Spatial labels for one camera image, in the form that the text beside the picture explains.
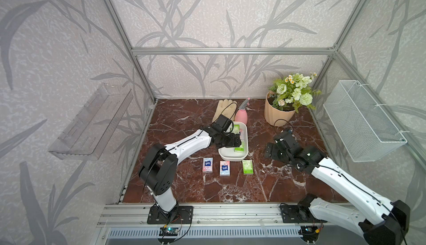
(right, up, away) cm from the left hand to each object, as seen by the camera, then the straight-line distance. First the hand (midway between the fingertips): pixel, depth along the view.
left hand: (236, 143), depth 86 cm
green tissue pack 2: (+1, +7, +13) cm, 14 cm away
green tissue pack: (+6, -12, 0) cm, 14 cm away
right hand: (+17, -2, -7) cm, 18 cm away
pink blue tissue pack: (-15, -11, +1) cm, 19 cm away
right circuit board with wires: (+31, -36, -15) cm, 50 cm away
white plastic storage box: (-4, -7, +5) cm, 9 cm away
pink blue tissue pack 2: (-6, -13, -1) cm, 14 cm away
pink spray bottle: (+4, +15, +13) cm, 20 cm away
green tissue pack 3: (+3, -4, +6) cm, 8 cm away
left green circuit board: (-30, -35, -15) cm, 49 cm away
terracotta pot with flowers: (+26, +25, +1) cm, 36 cm away
